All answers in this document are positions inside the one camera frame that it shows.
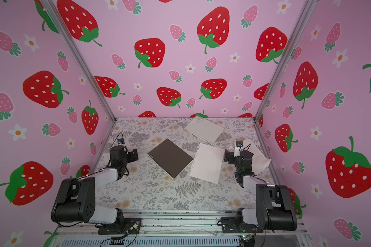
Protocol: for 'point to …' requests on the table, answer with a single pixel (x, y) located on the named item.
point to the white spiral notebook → (204, 130)
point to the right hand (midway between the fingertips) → (239, 150)
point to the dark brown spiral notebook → (170, 158)
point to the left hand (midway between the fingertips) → (128, 150)
